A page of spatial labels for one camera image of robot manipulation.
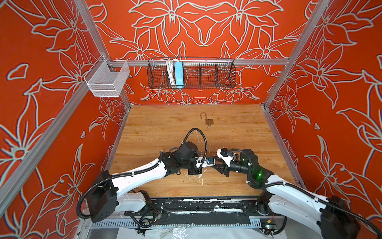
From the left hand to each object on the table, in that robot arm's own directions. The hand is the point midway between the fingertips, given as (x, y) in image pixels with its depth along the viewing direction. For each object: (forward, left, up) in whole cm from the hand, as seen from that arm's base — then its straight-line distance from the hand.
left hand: (205, 162), depth 75 cm
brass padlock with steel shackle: (+38, -3, -13) cm, 41 cm away
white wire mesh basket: (+45, +65, +18) cm, 81 cm away
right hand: (0, -2, +1) cm, 3 cm away
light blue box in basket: (+46, +18, +21) cm, 53 cm away
